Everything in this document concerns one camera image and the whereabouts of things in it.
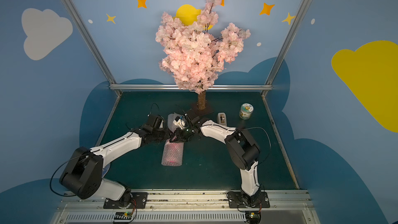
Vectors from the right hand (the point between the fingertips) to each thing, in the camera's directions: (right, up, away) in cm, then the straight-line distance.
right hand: (174, 139), depth 85 cm
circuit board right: (+40, -35, -12) cm, 54 cm away
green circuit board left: (-23, -34, -12) cm, 43 cm away
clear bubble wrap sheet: (-4, +11, +9) cm, 15 cm away
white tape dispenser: (+29, +11, +16) cm, 35 cm away
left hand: (-1, +4, +5) cm, 6 cm away
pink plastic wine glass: (0, -7, -3) cm, 7 cm away
